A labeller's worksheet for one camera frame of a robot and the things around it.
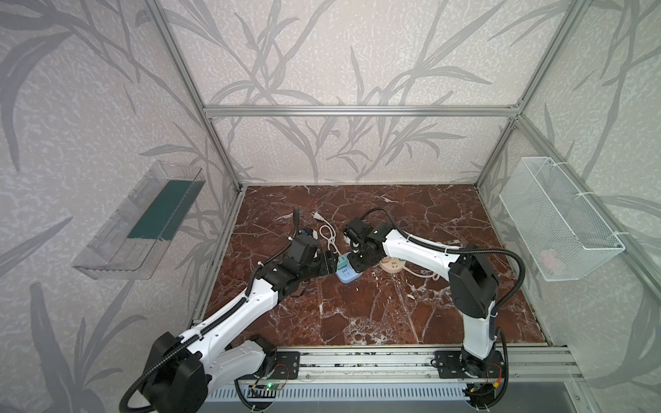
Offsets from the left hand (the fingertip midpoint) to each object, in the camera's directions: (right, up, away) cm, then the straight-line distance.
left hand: (334, 253), depth 81 cm
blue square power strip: (+4, -9, +8) cm, 12 cm away
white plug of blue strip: (-9, +11, +27) cm, 31 cm away
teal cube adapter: (+2, -4, +7) cm, 8 cm away
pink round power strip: (+20, -6, +10) cm, 23 cm away
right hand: (+7, -3, +8) cm, 11 cm away
